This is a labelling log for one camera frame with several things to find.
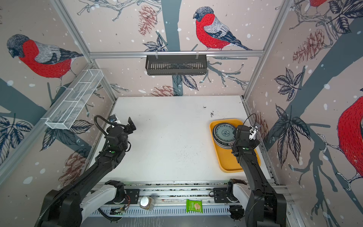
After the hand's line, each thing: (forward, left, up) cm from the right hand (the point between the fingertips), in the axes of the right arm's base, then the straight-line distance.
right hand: (247, 133), depth 82 cm
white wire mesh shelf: (+6, +100, +21) cm, 102 cm away
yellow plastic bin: (-12, +11, -16) cm, 22 cm away
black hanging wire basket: (+50, +46, +15) cm, 70 cm away
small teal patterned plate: (+5, +12, -8) cm, 15 cm away
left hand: (0, +74, +10) cm, 74 cm away
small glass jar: (-37, +53, -2) cm, 64 cm away
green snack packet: (-36, +33, -12) cm, 50 cm away
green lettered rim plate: (-3, +13, -9) cm, 16 cm away
